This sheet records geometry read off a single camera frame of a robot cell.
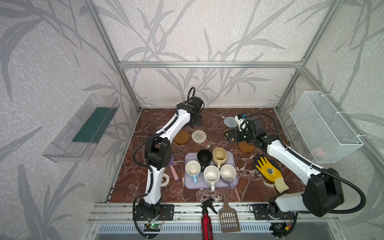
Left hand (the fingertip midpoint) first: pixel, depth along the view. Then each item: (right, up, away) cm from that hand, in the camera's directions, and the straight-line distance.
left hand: (196, 119), depth 94 cm
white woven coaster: (+1, -12, +9) cm, 15 cm away
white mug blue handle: (-2, -29, -9) cm, 30 cm away
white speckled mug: (+9, -33, -9) cm, 35 cm away
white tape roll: (-16, -36, -10) cm, 40 cm away
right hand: (+20, -6, -9) cm, 23 cm away
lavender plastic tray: (-4, -35, -11) cm, 37 cm away
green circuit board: (-21, -53, -23) cm, 61 cm away
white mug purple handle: (+18, -31, -9) cm, 37 cm away
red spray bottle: (+6, -51, -27) cm, 58 cm away
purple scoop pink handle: (-12, -32, -9) cm, 35 cm away
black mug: (+5, -23, -7) cm, 24 cm away
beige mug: (+14, -23, -2) cm, 28 cm away
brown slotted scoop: (+16, -49, -22) cm, 56 cm away
